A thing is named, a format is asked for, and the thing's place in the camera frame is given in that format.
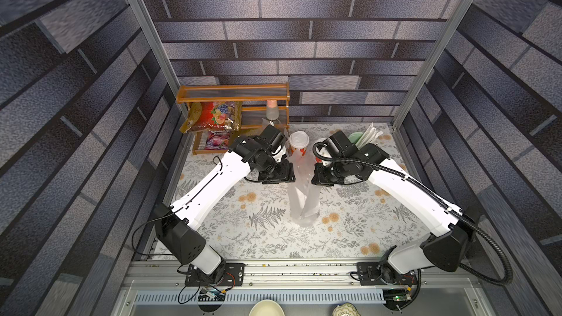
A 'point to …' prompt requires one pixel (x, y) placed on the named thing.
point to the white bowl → (266, 308)
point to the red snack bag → (213, 115)
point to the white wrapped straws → (368, 137)
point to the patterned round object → (345, 309)
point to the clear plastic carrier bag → (276, 123)
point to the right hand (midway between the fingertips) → (309, 180)
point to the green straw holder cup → (355, 136)
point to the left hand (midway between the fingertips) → (290, 178)
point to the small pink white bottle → (272, 110)
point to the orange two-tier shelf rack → (238, 93)
